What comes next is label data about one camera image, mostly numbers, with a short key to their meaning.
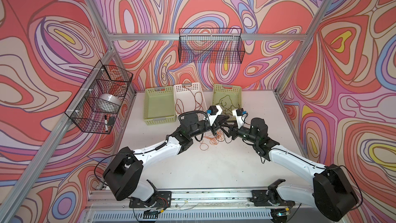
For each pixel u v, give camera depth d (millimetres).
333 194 406
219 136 764
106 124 719
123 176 420
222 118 677
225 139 753
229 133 713
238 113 695
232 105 1104
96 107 716
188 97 1153
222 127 744
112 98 734
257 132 620
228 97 1141
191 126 581
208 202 734
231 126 703
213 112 586
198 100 1143
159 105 1134
